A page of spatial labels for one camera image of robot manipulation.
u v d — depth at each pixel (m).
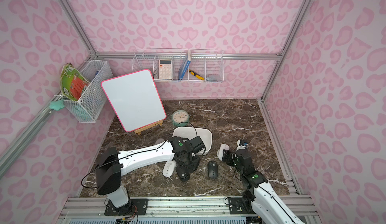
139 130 0.96
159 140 0.96
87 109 0.72
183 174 0.81
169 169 0.84
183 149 0.56
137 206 0.72
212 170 0.84
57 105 0.63
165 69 0.95
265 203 0.52
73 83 0.73
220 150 0.90
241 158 0.63
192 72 0.98
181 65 0.98
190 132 1.03
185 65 0.88
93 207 0.75
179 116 1.07
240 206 0.73
